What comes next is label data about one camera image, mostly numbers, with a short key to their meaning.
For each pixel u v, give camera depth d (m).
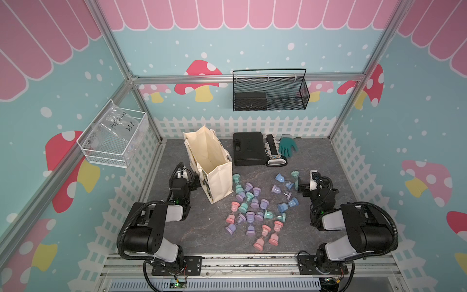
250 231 0.82
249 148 1.12
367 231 0.47
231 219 0.85
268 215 0.85
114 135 0.72
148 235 0.45
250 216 0.85
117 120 0.73
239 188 0.94
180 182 0.76
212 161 1.06
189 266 0.75
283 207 0.88
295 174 1.02
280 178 0.99
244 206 0.88
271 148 1.14
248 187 0.95
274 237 0.80
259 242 0.79
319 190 0.74
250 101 0.87
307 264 0.74
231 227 0.82
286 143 1.19
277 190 0.94
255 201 0.90
